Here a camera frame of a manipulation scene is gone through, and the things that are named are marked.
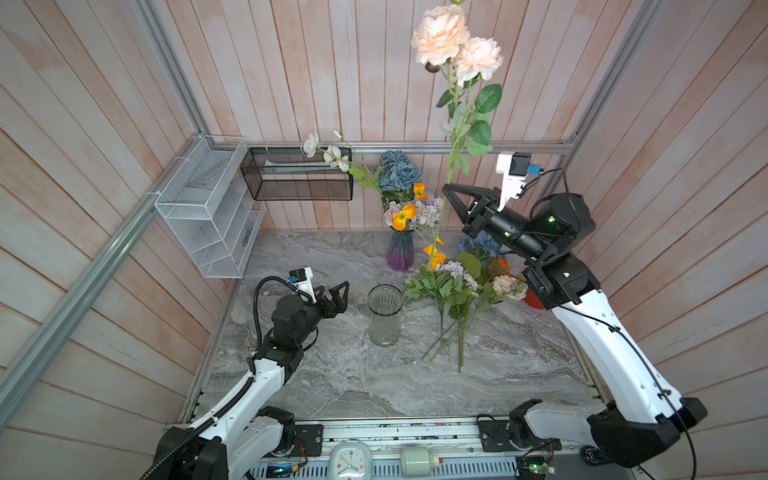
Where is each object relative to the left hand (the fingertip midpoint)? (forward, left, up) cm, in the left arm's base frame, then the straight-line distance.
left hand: (338, 288), depth 81 cm
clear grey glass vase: (-2, -13, -3) cm, 14 cm away
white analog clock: (-38, -5, -16) cm, 41 cm away
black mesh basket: (+46, +20, +5) cm, 51 cm away
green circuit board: (-39, -49, -19) cm, 66 cm away
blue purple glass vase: (+21, -19, -8) cm, 30 cm away
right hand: (-1, -22, +34) cm, 41 cm away
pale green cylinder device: (-38, -20, -10) cm, 45 cm away
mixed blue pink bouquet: (+5, -37, -8) cm, 39 cm away
